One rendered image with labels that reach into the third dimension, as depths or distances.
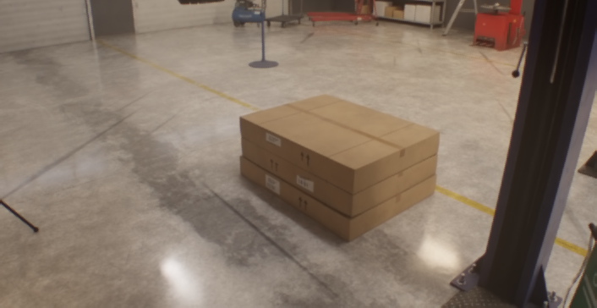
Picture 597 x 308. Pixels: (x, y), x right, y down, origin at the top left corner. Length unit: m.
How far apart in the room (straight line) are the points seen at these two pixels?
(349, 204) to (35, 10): 8.02
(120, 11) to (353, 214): 8.11
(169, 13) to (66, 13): 2.22
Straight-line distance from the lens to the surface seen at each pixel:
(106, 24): 9.80
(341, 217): 2.50
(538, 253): 2.11
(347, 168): 2.34
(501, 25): 8.62
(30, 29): 9.55
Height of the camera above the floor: 1.48
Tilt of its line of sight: 23 degrees down
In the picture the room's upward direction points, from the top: straight up
